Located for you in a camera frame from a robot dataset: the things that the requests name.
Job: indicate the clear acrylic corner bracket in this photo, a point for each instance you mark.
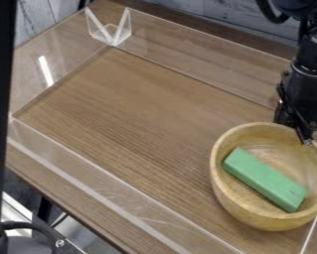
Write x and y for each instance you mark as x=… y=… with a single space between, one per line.
x=109 y=34

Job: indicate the grey metal base plate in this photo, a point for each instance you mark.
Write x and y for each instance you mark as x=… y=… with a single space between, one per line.
x=52 y=242

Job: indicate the clear acrylic tray wall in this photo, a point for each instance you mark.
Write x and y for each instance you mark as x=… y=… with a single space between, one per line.
x=112 y=125

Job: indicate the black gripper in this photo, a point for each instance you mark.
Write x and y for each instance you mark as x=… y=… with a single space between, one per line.
x=296 y=109

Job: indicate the light wooden bowl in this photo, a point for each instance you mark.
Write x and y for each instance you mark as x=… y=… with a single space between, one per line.
x=273 y=144

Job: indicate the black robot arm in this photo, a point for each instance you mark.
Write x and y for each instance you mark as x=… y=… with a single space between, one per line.
x=302 y=10

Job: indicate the green rectangular block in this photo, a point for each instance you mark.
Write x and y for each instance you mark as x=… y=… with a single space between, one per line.
x=270 y=183

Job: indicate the black table leg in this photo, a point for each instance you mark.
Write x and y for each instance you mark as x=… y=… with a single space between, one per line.
x=44 y=210

